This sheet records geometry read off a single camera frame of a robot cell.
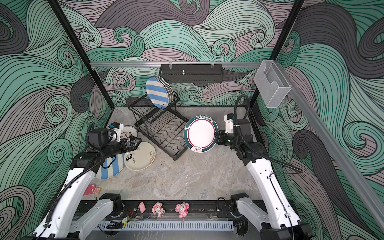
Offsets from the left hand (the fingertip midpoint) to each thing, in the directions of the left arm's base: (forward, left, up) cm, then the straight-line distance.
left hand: (135, 140), depth 74 cm
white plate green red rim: (+5, -33, -1) cm, 33 cm away
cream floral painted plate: (0, +2, -21) cm, 22 cm away
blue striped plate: (+29, -7, +7) cm, 31 cm away
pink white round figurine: (-27, -13, -19) cm, 36 cm away
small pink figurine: (-26, -5, -21) cm, 34 cm away
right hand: (+2, -41, +4) cm, 41 cm away
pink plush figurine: (-27, -25, -18) cm, 41 cm away
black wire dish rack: (+24, -10, -22) cm, 34 cm away
